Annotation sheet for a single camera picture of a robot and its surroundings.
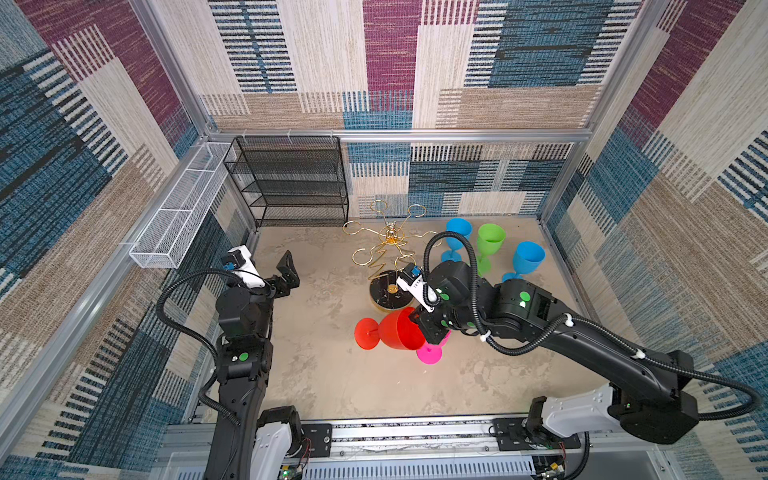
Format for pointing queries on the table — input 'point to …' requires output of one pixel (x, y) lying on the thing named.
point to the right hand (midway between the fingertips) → (416, 323)
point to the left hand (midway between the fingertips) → (270, 252)
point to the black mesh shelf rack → (291, 181)
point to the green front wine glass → (490, 238)
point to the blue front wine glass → (528, 257)
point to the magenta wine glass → (431, 353)
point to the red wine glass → (396, 329)
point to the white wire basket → (167, 237)
